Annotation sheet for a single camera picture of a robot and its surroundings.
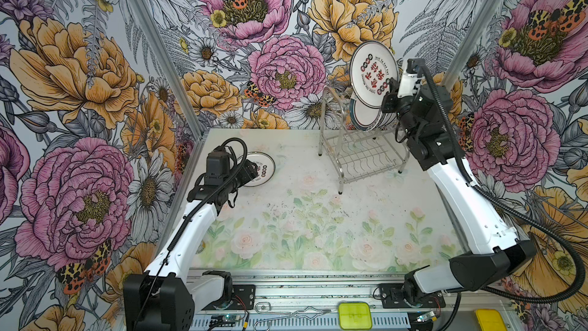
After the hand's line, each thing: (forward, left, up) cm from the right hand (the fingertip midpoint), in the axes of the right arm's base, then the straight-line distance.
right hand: (391, 86), depth 66 cm
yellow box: (-51, -30, -49) cm, 76 cm away
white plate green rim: (+11, +1, -21) cm, 24 cm away
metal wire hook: (-48, +38, -48) cm, 78 cm away
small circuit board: (-48, +50, -48) cm, 85 cm away
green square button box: (-49, +11, -47) cm, 69 cm away
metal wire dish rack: (+10, +1, -43) cm, 44 cm away
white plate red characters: (+9, +42, -48) cm, 65 cm away
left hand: (-9, +44, -29) cm, 54 cm away
